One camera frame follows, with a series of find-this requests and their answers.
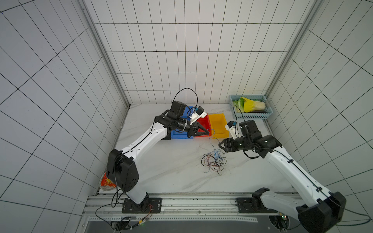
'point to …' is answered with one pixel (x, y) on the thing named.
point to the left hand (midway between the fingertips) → (203, 134)
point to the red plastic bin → (205, 123)
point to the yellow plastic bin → (218, 122)
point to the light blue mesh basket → (267, 113)
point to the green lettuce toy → (240, 103)
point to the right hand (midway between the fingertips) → (218, 144)
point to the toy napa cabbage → (250, 105)
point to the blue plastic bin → (176, 134)
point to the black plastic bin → (168, 136)
